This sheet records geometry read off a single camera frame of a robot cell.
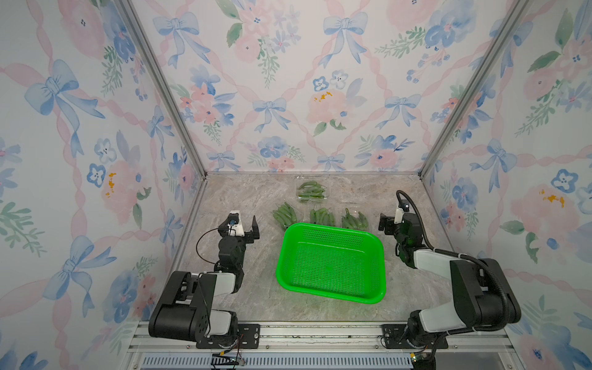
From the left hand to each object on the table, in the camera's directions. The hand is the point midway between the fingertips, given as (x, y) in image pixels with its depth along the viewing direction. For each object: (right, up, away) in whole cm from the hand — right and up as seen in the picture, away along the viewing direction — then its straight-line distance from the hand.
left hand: (243, 216), depth 87 cm
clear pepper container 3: (+31, -1, +14) cm, 34 cm away
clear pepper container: (+26, +10, +21) cm, 35 cm away
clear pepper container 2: (+15, 0, +13) cm, 20 cm away
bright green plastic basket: (+35, -18, +3) cm, 40 cm away
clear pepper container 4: (+42, -3, +13) cm, 45 cm away
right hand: (+60, +1, +6) cm, 61 cm away
